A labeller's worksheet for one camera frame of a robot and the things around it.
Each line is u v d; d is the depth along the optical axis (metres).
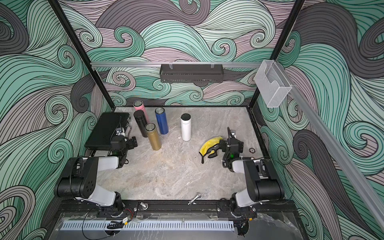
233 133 0.79
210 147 0.92
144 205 0.71
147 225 0.70
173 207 0.76
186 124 0.88
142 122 0.91
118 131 0.81
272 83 0.78
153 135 0.84
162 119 0.93
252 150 0.95
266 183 0.44
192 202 0.75
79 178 0.45
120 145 0.73
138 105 0.92
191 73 1.06
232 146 0.71
